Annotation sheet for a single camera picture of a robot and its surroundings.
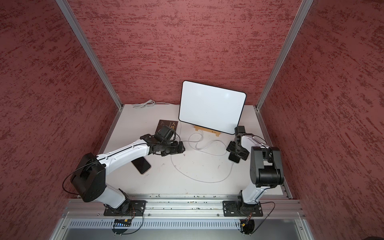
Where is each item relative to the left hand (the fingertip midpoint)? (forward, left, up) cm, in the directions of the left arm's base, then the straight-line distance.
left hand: (178, 153), depth 84 cm
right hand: (+4, -35, -9) cm, 37 cm away
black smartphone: (-1, -33, -2) cm, 33 cm away
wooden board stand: (+22, -12, -5) cm, 26 cm away
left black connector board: (-33, +26, -11) cm, 43 cm away
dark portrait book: (+27, +8, -7) cm, 29 cm away
